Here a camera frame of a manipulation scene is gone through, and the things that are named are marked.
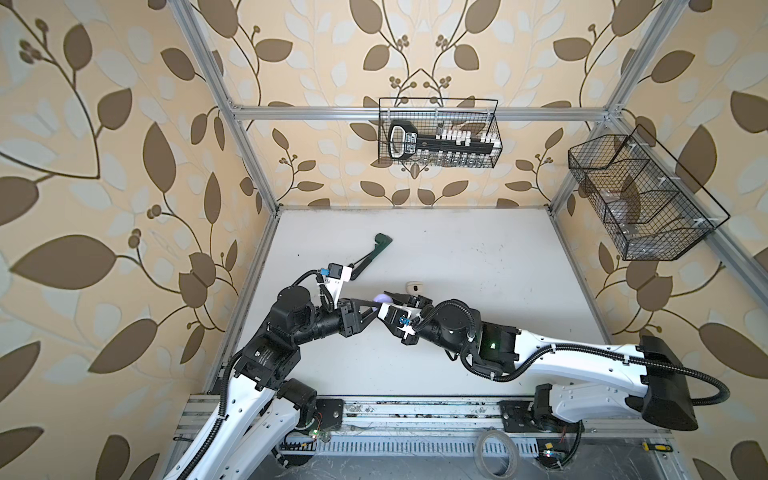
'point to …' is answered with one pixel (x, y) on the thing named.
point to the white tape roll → (513, 450)
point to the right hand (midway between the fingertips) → (386, 302)
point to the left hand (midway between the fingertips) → (382, 309)
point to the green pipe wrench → (383, 241)
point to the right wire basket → (651, 209)
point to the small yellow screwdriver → (660, 447)
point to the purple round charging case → (384, 298)
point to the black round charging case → (424, 301)
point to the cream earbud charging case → (415, 288)
